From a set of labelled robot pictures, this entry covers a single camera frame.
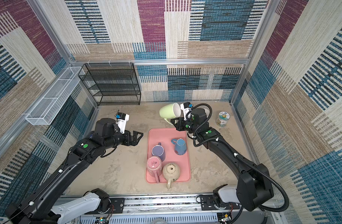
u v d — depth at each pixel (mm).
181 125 688
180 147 869
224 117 996
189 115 700
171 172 759
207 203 731
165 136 996
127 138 616
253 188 405
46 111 714
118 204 744
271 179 377
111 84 1103
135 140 636
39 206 382
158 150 922
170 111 806
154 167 753
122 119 618
